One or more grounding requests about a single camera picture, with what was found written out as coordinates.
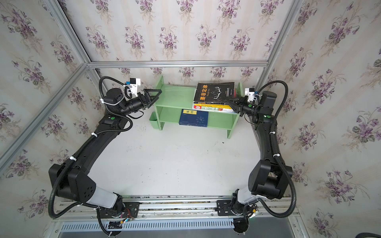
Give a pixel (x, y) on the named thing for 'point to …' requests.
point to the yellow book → (211, 107)
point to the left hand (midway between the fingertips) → (160, 94)
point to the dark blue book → (193, 117)
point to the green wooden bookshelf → (175, 104)
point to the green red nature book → (202, 102)
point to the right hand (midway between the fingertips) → (233, 100)
